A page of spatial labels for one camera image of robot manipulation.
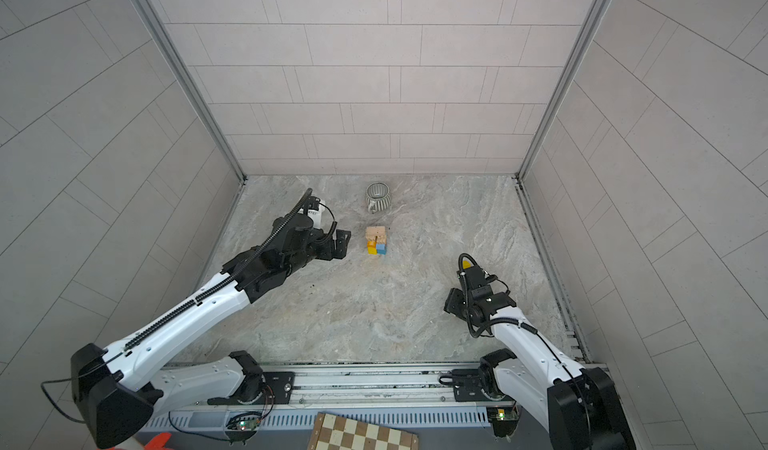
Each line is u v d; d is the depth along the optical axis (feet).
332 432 2.10
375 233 2.92
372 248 3.04
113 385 1.19
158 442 2.02
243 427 2.11
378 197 3.45
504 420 2.23
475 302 2.07
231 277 1.54
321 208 2.11
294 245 1.77
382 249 3.02
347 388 2.37
